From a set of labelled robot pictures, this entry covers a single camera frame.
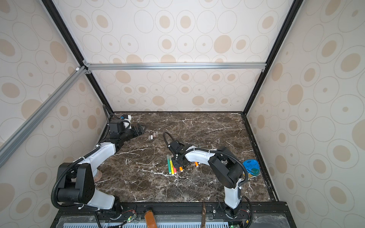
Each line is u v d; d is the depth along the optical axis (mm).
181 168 876
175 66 922
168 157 931
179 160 663
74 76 817
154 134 1056
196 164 897
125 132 759
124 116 797
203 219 723
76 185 433
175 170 873
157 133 1058
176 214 731
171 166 893
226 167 487
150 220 700
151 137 1029
